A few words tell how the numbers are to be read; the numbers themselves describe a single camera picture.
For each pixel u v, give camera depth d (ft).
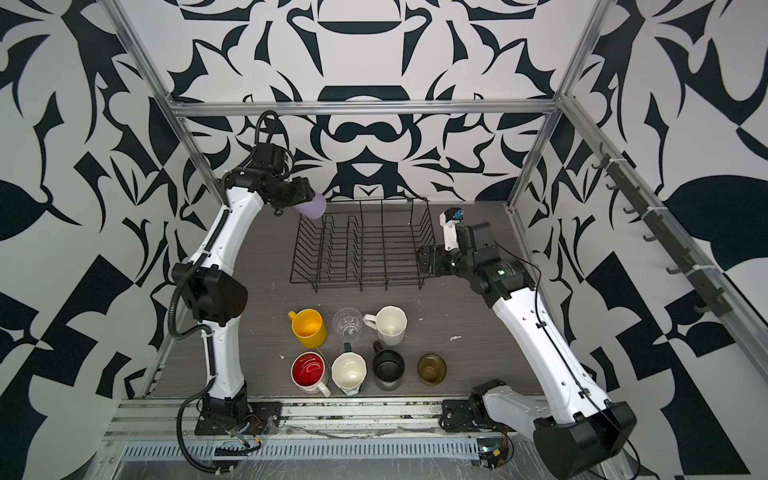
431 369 2.67
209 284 1.75
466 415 2.44
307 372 2.63
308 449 2.13
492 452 2.34
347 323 2.83
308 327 2.85
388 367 2.66
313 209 2.88
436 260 2.09
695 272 1.67
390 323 2.86
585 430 1.20
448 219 2.11
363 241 3.50
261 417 2.43
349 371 2.62
